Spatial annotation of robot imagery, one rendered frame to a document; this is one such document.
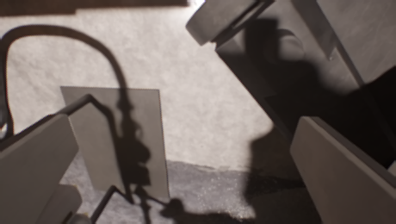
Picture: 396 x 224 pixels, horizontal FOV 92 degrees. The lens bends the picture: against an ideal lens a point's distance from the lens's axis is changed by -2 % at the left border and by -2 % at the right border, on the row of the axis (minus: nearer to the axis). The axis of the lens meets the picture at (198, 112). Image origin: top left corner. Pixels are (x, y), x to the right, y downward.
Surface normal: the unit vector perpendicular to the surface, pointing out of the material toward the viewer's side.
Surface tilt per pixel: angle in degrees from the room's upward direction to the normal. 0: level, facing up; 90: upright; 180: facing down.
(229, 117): 0
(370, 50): 0
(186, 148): 0
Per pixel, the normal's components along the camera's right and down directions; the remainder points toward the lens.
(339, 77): -0.12, 0.44
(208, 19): -0.50, 0.64
